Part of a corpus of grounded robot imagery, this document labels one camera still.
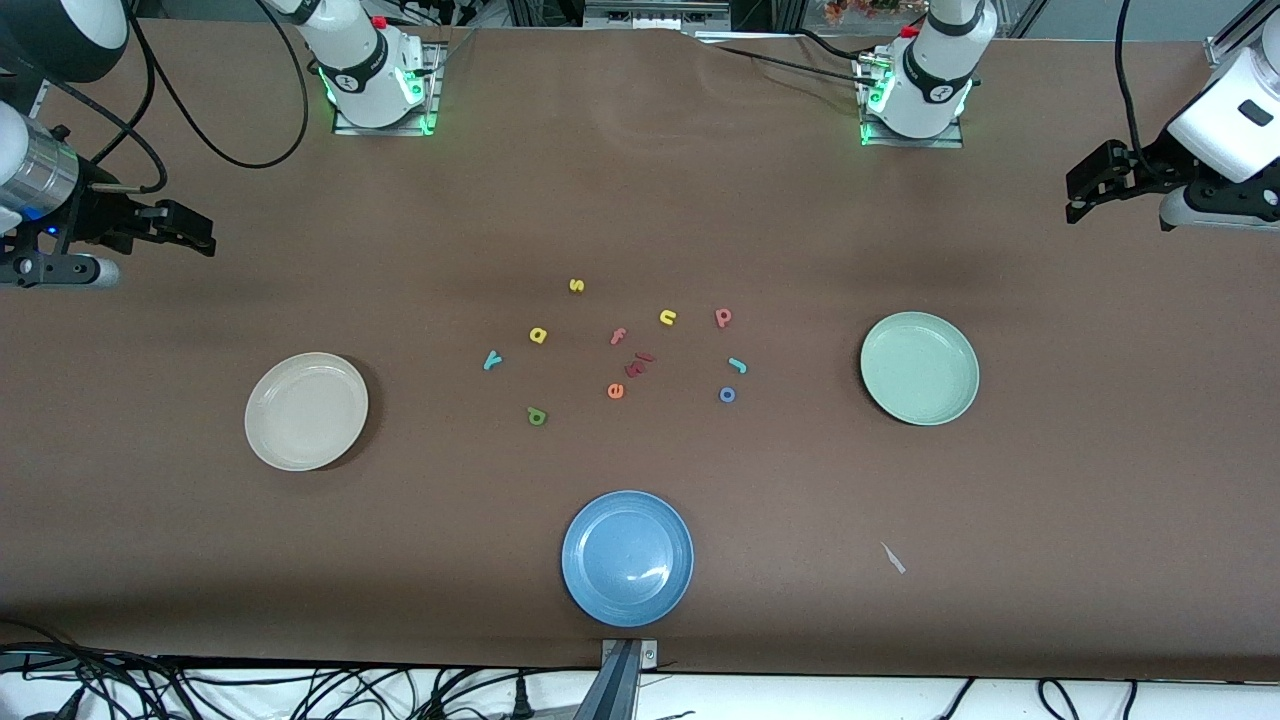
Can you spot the green round plate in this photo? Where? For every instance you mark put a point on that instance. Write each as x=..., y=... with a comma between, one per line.
x=919, y=368

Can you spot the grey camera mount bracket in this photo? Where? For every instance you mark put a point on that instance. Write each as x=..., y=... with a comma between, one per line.
x=625, y=655

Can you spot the aluminium frame rail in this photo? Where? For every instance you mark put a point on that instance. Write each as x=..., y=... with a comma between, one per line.
x=1225, y=48

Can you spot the brown paper table cover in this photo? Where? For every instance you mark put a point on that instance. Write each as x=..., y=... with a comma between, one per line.
x=700, y=200

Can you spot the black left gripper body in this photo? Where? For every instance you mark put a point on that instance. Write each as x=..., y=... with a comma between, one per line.
x=1152, y=168

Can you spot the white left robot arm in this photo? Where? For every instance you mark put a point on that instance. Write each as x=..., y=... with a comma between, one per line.
x=935, y=80

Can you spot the grey metal box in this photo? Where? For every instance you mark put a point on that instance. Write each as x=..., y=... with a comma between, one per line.
x=655, y=12

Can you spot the beige round plate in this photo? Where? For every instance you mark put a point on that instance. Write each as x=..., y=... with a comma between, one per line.
x=306, y=411

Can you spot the orange artificial flowers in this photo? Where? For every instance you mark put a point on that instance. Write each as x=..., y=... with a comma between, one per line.
x=860, y=8

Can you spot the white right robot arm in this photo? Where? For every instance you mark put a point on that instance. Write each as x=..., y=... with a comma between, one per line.
x=370, y=70

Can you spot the small white paper scrap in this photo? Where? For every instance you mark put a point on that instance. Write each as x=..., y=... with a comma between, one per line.
x=893, y=558

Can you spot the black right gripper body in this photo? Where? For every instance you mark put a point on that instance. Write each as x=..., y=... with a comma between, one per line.
x=97, y=212

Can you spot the blue round plate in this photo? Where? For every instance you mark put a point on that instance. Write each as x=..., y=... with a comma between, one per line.
x=627, y=558

